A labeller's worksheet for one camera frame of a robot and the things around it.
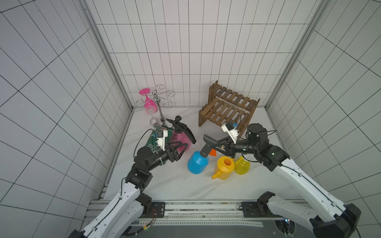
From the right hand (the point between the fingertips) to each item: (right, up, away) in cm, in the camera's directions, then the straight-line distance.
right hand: (210, 147), depth 66 cm
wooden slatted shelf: (+16, +22, +35) cm, 44 cm away
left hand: (-13, 0, +4) cm, 13 cm away
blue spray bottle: (-5, -7, +5) cm, 10 cm away
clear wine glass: (-31, +11, +21) cm, 39 cm away
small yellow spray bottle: (+19, -13, +14) cm, 27 cm away
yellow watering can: (+10, -12, +11) cm, 19 cm away
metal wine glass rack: (-29, +27, +20) cm, 44 cm away
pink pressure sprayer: (-14, +4, +17) cm, 23 cm away
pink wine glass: (-32, +19, +16) cm, 41 cm away
